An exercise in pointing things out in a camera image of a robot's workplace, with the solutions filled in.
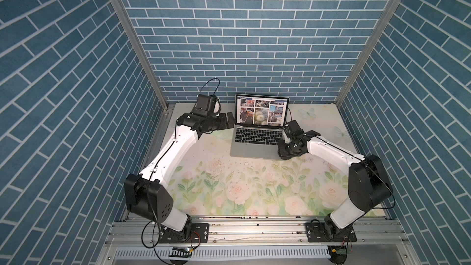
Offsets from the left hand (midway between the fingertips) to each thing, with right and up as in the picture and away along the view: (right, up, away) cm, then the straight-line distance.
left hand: (230, 121), depth 81 cm
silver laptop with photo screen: (+15, -4, +27) cm, 31 cm away
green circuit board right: (+44, -51, -10) cm, 68 cm away
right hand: (+27, -16, +11) cm, 33 cm away
